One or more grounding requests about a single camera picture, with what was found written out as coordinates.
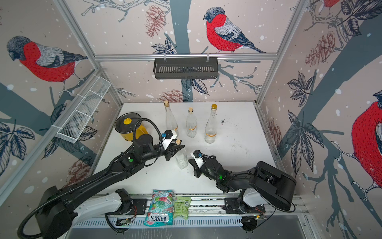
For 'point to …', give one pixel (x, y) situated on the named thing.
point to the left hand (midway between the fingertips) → (184, 141)
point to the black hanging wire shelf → (185, 67)
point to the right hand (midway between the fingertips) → (190, 158)
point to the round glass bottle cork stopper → (166, 103)
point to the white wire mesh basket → (78, 117)
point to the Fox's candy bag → (160, 211)
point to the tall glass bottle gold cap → (210, 135)
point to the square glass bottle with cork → (181, 157)
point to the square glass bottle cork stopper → (191, 123)
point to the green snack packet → (181, 206)
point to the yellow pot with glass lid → (129, 125)
